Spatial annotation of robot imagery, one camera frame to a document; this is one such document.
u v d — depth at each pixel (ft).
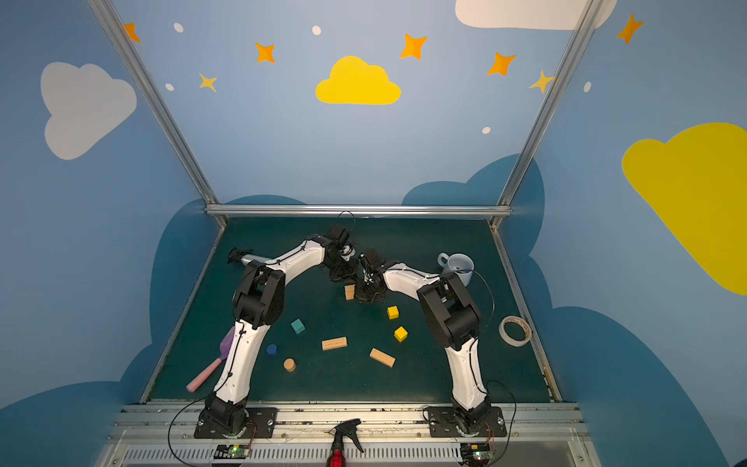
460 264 3.30
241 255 3.50
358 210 3.19
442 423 2.44
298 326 2.95
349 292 3.21
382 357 2.79
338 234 2.92
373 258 2.70
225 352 2.83
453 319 1.79
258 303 2.02
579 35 2.40
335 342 2.90
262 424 2.45
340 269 3.05
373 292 2.78
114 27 2.32
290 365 2.69
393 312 3.05
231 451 2.32
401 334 2.90
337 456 2.22
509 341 2.90
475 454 2.35
